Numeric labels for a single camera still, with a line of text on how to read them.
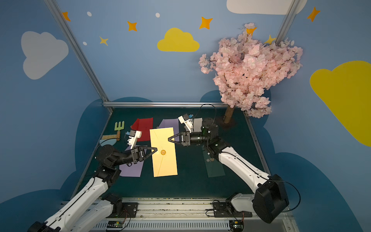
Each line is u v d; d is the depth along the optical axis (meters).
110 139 1.04
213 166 0.91
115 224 0.72
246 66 0.59
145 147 0.64
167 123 1.14
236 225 0.73
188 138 0.59
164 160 0.65
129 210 0.74
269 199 0.40
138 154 0.61
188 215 0.74
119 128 1.08
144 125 1.11
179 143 0.64
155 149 0.65
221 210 0.74
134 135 0.62
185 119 0.63
